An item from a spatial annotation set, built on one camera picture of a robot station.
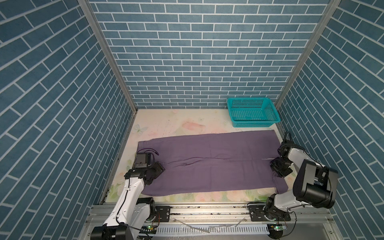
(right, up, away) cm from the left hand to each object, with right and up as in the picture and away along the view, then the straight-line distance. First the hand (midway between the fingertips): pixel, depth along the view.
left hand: (160, 169), depth 85 cm
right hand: (+67, -1, +4) cm, 67 cm away
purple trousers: (+46, +1, +6) cm, 47 cm away
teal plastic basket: (+65, +35, +35) cm, 82 cm away
